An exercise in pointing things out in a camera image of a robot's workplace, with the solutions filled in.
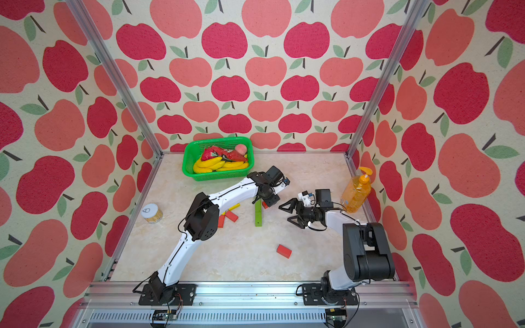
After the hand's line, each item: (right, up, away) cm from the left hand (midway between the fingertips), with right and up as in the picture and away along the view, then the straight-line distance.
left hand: (275, 202), depth 97 cm
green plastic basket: (-46, +27, +17) cm, 56 cm away
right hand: (+4, -5, -9) cm, 11 cm away
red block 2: (-5, 0, -8) cm, 10 cm away
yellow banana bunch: (-35, +18, +9) cm, 41 cm away
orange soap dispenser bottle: (+33, +7, -13) cm, 36 cm away
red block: (-19, -1, -35) cm, 40 cm away
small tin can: (-56, -4, -6) cm, 57 cm away
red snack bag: (-32, +26, +11) cm, 42 cm away
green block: (-8, -1, +1) cm, 8 cm away
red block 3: (+3, -18, -13) cm, 23 cm away
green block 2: (-8, -7, -4) cm, 11 cm away
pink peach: (-18, +28, +18) cm, 38 cm away
